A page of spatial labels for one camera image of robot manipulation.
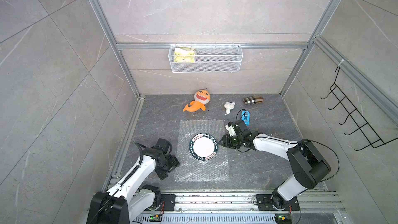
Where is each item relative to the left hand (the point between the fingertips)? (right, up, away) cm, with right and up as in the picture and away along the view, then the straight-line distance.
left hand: (176, 166), depth 82 cm
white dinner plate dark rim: (+15, +8, +8) cm, 19 cm away
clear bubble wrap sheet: (+7, -2, +1) cm, 7 cm away
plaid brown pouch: (+52, +38, +31) cm, 71 cm away
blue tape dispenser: (+44, +25, +21) cm, 55 cm away
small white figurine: (+33, +33, +26) cm, 54 cm away
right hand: (+25, +11, +7) cm, 28 cm away
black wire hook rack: (+81, +24, -20) cm, 87 cm away
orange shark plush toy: (+14, +39, +25) cm, 49 cm away
